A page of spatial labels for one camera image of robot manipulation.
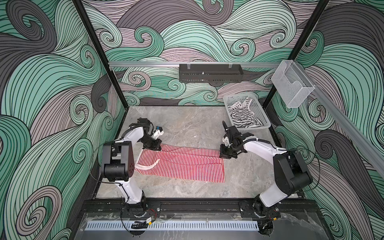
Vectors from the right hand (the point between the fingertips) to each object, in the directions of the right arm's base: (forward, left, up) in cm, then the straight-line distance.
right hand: (220, 156), depth 89 cm
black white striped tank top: (+36, -22, -3) cm, 42 cm away
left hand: (+5, +38, +2) cm, 38 cm away
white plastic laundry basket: (+34, -33, +4) cm, 47 cm away
